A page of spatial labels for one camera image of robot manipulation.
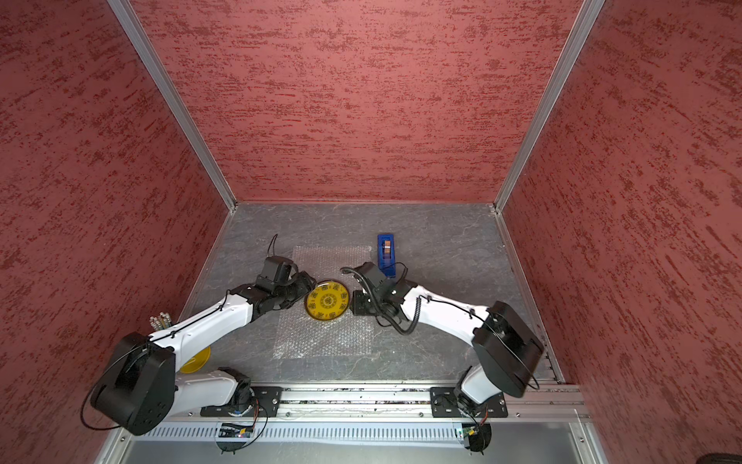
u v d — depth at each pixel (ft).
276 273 2.23
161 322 2.32
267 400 2.43
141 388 1.35
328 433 2.54
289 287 2.45
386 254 3.26
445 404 2.42
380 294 2.10
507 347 1.40
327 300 3.03
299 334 2.80
